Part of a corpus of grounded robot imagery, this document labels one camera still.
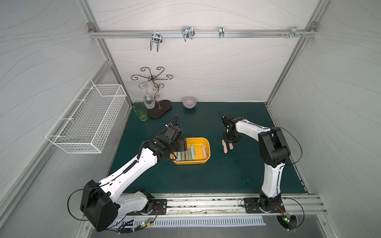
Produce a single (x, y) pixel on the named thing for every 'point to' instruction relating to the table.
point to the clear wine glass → (149, 100)
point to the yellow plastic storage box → (202, 149)
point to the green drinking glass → (140, 108)
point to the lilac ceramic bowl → (189, 101)
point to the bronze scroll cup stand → (163, 107)
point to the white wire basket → (85, 124)
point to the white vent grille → (149, 222)
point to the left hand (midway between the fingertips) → (182, 143)
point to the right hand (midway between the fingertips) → (230, 139)
